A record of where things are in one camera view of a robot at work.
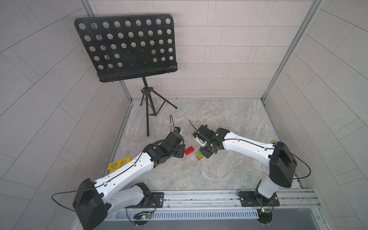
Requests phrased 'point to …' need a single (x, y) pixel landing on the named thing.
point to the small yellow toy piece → (271, 142)
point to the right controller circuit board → (265, 215)
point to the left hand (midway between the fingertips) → (183, 147)
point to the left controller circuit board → (142, 216)
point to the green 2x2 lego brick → (199, 154)
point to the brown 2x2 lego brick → (199, 159)
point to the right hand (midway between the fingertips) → (204, 152)
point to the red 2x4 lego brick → (189, 150)
